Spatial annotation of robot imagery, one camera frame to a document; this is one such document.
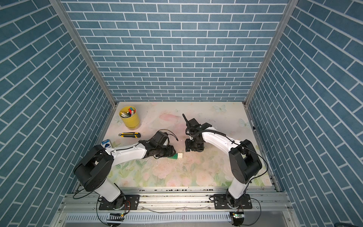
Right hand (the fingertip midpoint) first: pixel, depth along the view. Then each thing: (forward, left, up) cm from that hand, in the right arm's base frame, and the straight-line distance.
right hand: (190, 150), depth 87 cm
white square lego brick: (-1, +6, -5) cm, 8 cm away
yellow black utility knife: (+11, +40, -4) cm, 41 cm away
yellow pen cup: (+21, +45, +5) cm, 50 cm away
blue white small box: (+2, +57, -5) cm, 57 cm away
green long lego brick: (-3, +9, -4) cm, 10 cm away
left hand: (-1, +9, -3) cm, 9 cm away
